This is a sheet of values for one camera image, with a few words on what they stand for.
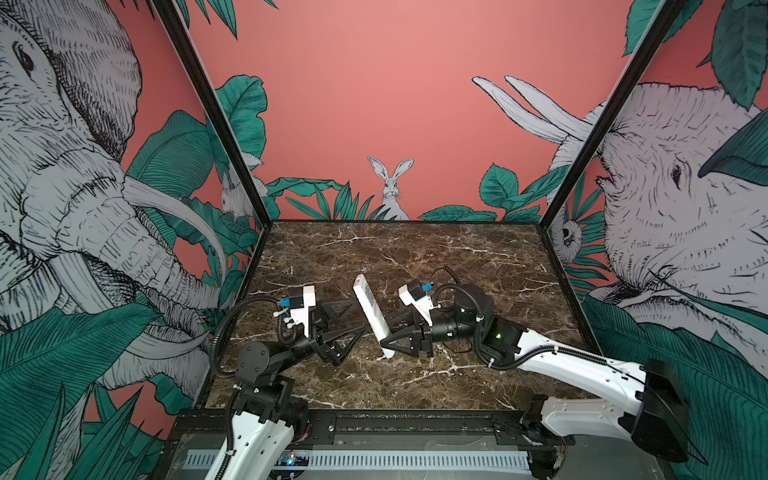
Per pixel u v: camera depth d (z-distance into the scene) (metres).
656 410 0.39
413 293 0.56
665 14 0.69
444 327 0.57
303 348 0.55
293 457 0.70
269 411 0.51
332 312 0.62
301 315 0.53
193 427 0.76
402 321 0.62
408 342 0.57
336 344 0.51
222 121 0.90
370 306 0.56
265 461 0.56
